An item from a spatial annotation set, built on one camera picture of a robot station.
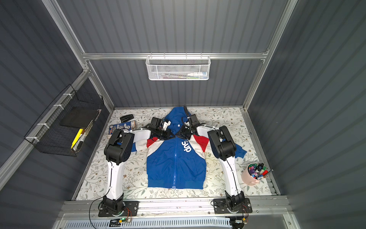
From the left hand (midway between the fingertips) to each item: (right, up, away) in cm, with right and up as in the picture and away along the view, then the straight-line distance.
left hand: (177, 137), depth 101 cm
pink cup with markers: (+41, -15, -28) cm, 52 cm away
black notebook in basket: (-52, +14, -24) cm, 59 cm away
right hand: (0, +3, 0) cm, 3 cm away
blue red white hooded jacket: (+2, -14, -12) cm, 19 cm away
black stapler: (-41, +14, +10) cm, 44 cm away
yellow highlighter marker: (-49, +6, -27) cm, 57 cm away
